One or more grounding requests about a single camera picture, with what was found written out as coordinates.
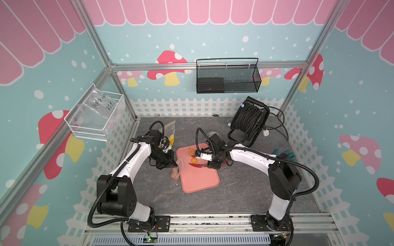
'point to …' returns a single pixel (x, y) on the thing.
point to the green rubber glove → (291, 155)
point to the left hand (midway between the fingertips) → (176, 167)
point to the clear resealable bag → (169, 130)
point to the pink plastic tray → (195, 179)
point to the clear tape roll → (212, 133)
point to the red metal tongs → (199, 165)
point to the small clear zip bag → (177, 171)
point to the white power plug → (266, 132)
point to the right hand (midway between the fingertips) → (210, 160)
